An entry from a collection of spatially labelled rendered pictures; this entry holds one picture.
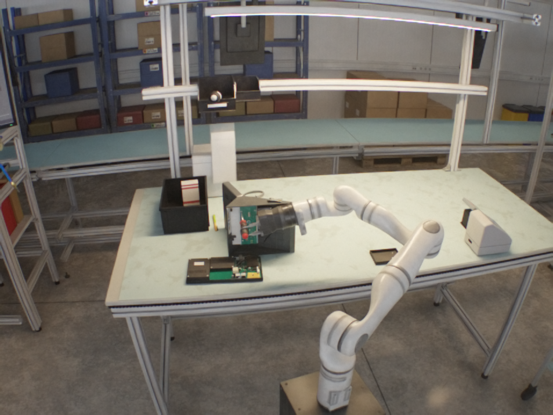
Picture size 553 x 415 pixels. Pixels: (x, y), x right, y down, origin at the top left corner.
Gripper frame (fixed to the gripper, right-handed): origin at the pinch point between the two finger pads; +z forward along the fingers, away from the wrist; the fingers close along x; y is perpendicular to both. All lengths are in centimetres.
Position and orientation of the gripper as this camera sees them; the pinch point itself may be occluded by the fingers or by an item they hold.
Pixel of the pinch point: (241, 232)
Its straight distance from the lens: 135.6
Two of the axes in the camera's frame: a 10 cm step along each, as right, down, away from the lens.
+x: -2.3, -8.5, -4.8
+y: -1.4, -4.6, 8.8
